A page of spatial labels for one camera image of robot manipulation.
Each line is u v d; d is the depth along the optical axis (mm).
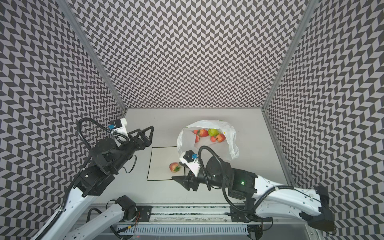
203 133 1008
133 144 544
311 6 667
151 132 596
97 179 431
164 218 721
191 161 481
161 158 909
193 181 489
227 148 679
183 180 491
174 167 830
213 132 989
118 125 520
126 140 522
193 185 507
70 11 726
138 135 642
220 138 990
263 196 428
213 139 977
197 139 955
